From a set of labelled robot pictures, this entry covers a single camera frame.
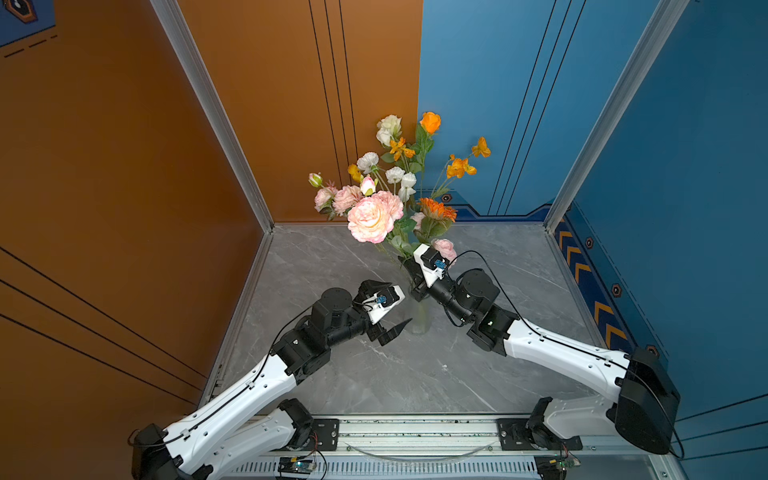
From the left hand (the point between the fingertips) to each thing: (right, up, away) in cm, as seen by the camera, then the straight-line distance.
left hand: (397, 296), depth 69 cm
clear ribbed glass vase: (+7, -8, +16) cm, 19 cm away
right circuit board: (+37, -40, +1) cm, 55 cm away
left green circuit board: (-24, -41, +1) cm, 47 cm away
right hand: (+1, +10, -2) cm, 10 cm away
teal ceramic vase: (+3, +21, +7) cm, 22 cm away
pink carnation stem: (+11, +12, +1) cm, 16 cm away
